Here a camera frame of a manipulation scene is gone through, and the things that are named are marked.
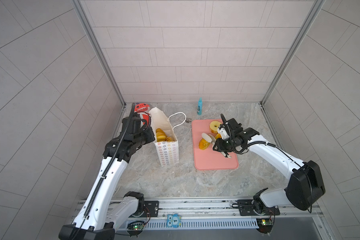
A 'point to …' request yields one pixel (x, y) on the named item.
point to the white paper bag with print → (168, 151)
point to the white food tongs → (210, 138)
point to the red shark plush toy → (142, 107)
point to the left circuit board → (136, 226)
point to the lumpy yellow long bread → (161, 136)
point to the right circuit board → (265, 225)
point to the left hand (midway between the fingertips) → (157, 130)
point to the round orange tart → (169, 139)
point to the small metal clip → (188, 120)
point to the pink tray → (208, 159)
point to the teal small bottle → (199, 109)
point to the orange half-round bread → (218, 135)
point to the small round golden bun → (203, 144)
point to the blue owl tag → (173, 220)
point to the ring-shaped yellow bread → (214, 126)
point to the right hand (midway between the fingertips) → (214, 148)
